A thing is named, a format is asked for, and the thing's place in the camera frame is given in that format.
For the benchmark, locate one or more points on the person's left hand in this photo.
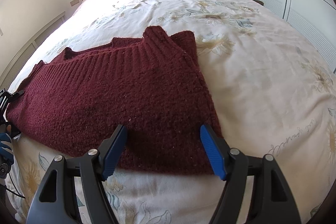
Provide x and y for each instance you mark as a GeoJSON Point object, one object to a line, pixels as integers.
{"type": "Point", "coordinates": [5, 145]}

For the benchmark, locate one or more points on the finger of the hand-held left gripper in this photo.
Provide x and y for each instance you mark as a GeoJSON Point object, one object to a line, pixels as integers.
{"type": "Point", "coordinates": [8, 98]}

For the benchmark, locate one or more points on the bed with floral duvet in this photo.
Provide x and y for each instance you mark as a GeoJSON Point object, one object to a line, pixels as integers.
{"type": "Point", "coordinates": [262, 82]}

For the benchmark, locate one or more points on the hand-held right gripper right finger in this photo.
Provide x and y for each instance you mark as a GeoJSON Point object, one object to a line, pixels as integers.
{"type": "Point", "coordinates": [212, 153]}

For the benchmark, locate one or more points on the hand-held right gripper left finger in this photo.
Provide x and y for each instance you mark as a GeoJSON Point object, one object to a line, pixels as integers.
{"type": "Point", "coordinates": [115, 153]}

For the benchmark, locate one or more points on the white slatted radiator cover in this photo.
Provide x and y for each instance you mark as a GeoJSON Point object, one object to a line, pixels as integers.
{"type": "Point", "coordinates": [34, 43]}

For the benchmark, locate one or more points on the dark red knitted sweater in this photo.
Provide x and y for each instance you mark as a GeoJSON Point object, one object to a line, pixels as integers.
{"type": "Point", "coordinates": [105, 95]}

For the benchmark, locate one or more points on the beige wall switch plate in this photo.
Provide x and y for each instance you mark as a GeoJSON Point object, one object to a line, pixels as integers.
{"type": "Point", "coordinates": [75, 2]}

